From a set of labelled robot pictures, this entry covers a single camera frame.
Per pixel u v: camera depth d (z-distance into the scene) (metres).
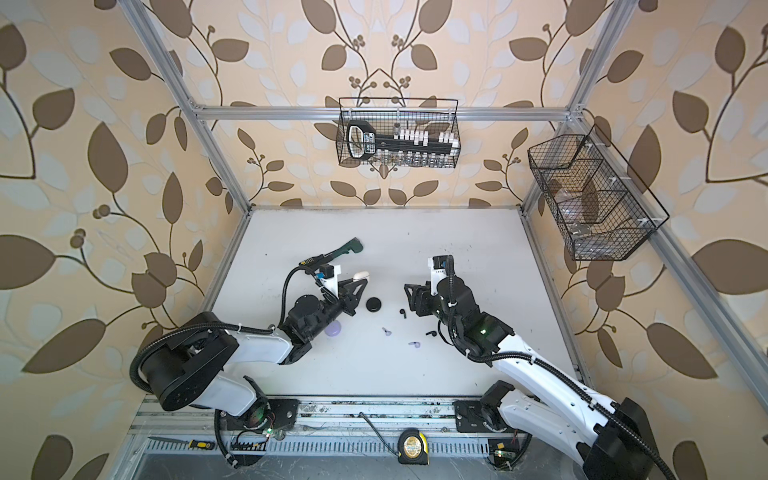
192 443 0.71
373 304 0.94
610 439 0.38
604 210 0.73
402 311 0.92
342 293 0.74
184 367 0.44
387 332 0.89
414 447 0.68
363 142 0.85
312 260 1.03
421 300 0.67
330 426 0.74
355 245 1.08
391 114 0.90
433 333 0.88
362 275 0.81
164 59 0.80
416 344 0.86
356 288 0.80
